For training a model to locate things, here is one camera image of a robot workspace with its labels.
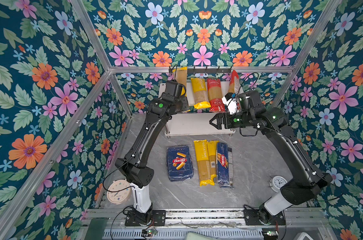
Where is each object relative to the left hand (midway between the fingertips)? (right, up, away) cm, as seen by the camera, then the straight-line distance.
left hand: (187, 97), depth 72 cm
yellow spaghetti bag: (+13, -36, +19) cm, 43 cm away
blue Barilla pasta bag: (-5, -36, +14) cm, 39 cm away
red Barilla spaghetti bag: (+15, +1, +5) cm, 15 cm away
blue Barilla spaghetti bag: (+19, -42, +8) cm, 47 cm away
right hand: (+14, -11, -5) cm, 19 cm away
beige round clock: (-36, -52, +6) cm, 63 cm away
